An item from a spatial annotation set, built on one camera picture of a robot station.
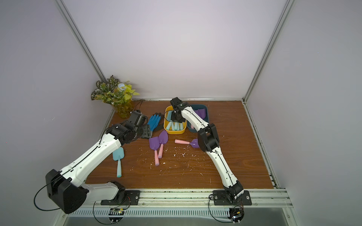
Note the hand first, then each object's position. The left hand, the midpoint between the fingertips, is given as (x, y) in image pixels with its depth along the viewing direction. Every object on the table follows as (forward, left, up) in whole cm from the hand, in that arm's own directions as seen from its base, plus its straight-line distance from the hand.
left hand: (146, 129), depth 80 cm
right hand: (+20, -14, -13) cm, 28 cm away
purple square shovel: (0, -1, -18) cm, 18 cm away
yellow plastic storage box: (+12, -12, -16) cm, 23 cm away
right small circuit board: (-38, -50, -21) cm, 66 cm away
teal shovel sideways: (+13, -20, -16) cm, 28 cm away
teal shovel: (+22, -9, -16) cm, 29 cm away
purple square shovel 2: (+1, -29, -18) cm, 34 cm away
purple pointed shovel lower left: (+3, -7, -18) cm, 19 cm away
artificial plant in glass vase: (+28, +25, +1) cm, 37 cm away
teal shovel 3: (+11, -16, -14) cm, 24 cm away
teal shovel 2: (+13, -11, -15) cm, 22 cm away
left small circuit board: (-39, +14, -23) cm, 47 cm away
